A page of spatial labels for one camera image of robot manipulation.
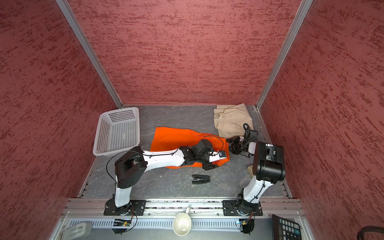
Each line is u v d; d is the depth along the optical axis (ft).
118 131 3.39
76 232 2.16
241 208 2.25
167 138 3.36
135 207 2.42
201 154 2.20
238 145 2.80
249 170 2.80
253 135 2.61
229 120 3.51
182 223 2.28
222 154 2.32
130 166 1.71
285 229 2.23
